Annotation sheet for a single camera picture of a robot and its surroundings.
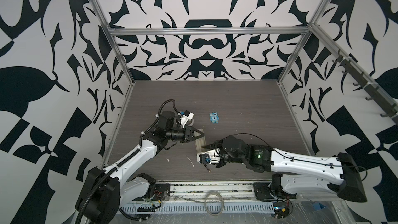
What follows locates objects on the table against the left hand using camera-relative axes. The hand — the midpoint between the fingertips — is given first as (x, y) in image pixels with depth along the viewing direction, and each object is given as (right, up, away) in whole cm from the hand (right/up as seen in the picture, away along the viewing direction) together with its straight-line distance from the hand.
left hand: (205, 134), depth 73 cm
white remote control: (-2, -3, -1) cm, 4 cm away
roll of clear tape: (-8, +1, +23) cm, 25 cm away
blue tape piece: (+50, -32, -2) cm, 60 cm away
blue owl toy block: (+7, +4, +26) cm, 28 cm away
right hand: (-1, -5, -4) cm, 6 cm away
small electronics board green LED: (+34, -33, -2) cm, 47 cm away
